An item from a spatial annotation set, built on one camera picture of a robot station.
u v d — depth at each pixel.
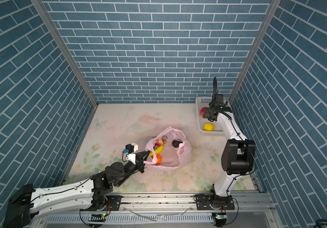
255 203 0.75
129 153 0.60
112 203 0.74
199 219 0.77
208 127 0.99
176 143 0.92
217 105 0.71
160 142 0.92
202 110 1.09
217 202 0.68
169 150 0.94
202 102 1.16
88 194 0.53
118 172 0.53
